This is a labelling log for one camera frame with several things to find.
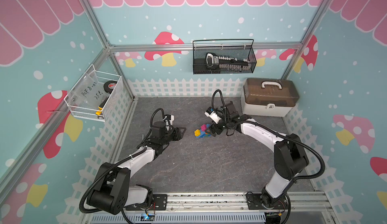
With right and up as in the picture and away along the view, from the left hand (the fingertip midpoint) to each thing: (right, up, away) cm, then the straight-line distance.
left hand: (183, 131), depth 87 cm
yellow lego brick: (+8, -2, +7) cm, 11 cm away
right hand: (+16, +3, +2) cm, 16 cm away
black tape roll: (-39, +25, -8) cm, 47 cm away
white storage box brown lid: (+54, +21, +9) cm, 59 cm away
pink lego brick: (+12, +2, +4) cm, 13 cm away
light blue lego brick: (+12, -2, +6) cm, 13 cm away
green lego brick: (+14, -3, +6) cm, 16 cm away
